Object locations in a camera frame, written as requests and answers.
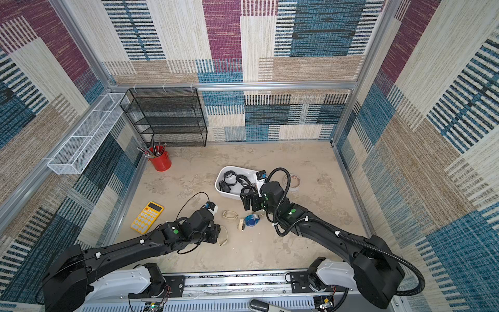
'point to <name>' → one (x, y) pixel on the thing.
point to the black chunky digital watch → (224, 186)
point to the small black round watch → (247, 190)
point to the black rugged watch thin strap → (228, 173)
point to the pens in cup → (152, 151)
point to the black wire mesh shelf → (171, 116)
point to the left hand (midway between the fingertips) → (222, 231)
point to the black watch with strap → (240, 176)
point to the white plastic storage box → (230, 180)
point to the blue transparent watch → (251, 220)
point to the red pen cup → (162, 162)
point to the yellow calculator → (147, 217)
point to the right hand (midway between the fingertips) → (253, 194)
